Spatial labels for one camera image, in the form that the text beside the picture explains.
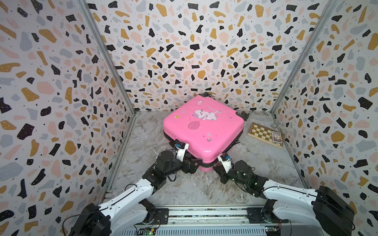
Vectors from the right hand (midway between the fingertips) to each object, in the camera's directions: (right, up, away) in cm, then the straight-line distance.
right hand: (214, 168), depth 80 cm
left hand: (-9, +7, -4) cm, 12 cm away
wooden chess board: (+37, +18, +26) cm, 49 cm away
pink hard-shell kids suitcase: (-2, +23, +8) cm, 24 cm away
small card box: (+46, +16, +22) cm, 53 cm away
